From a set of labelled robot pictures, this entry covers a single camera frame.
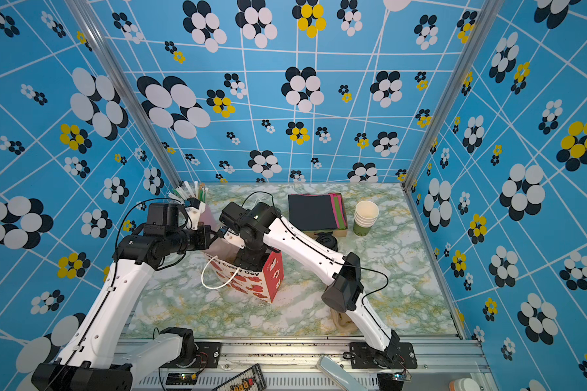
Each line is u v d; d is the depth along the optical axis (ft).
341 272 1.59
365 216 2.96
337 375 2.19
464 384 2.07
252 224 1.70
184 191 3.07
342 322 2.53
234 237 2.21
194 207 2.15
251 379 2.27
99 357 1.25
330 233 3.15
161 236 1.77
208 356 2.40
